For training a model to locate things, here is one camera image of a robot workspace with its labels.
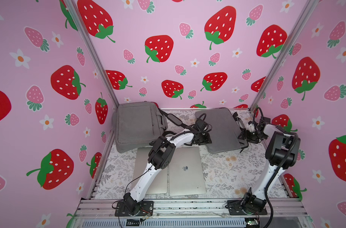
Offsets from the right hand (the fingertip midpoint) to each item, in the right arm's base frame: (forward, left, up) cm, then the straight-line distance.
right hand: (242, 137), depth 101 cm
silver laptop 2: (-28, +40, -2) cm, 48 cm away
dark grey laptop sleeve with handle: (+5, +12, 0) cm, 13 cm away
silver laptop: (-37, +55, -1) cm, 66 cm away
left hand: (-7, +22, +2) cm, 23 cm away
